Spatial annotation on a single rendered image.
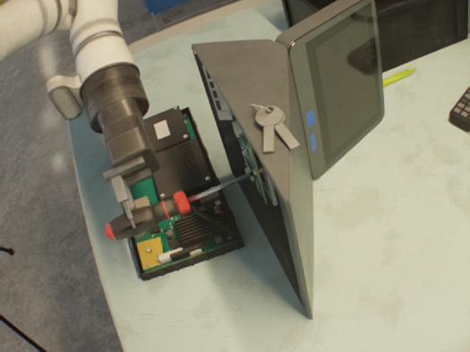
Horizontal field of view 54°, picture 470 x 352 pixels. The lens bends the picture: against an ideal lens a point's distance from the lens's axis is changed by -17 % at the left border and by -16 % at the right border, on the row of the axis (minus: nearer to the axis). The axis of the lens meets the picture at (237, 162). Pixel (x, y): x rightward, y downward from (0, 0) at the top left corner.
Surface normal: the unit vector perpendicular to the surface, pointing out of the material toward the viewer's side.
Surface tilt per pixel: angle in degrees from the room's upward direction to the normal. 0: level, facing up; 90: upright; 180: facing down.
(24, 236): 0
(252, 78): 0
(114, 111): 38
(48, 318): 0
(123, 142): 27
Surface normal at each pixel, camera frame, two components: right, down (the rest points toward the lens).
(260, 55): -0.21, -0.68
